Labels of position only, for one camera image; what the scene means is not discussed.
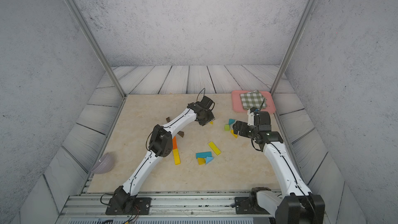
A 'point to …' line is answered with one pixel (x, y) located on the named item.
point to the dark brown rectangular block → (168, 119)
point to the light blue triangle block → (209, 159)
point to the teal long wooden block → (203, 155)
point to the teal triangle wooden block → (231, 121)
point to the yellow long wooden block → (176, 156)
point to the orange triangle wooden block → (211, 122)
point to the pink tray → (237, 104)
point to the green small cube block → (227, 127)
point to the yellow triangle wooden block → (231, 131)
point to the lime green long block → (215, 149)
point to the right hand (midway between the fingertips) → (241, 126)
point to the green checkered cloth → (253, 99)
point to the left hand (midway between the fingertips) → (216, 120)
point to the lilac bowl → (105, 164)
